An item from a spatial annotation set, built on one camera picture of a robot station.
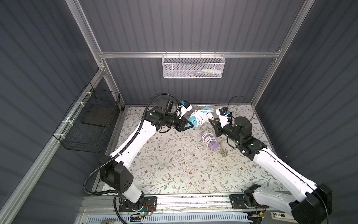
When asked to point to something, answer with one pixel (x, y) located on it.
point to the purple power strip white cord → (209, 140)
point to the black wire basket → (87, 126)
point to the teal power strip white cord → (199, 117)
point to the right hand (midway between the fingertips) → (215, 118)
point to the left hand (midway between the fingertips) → (192, 125)
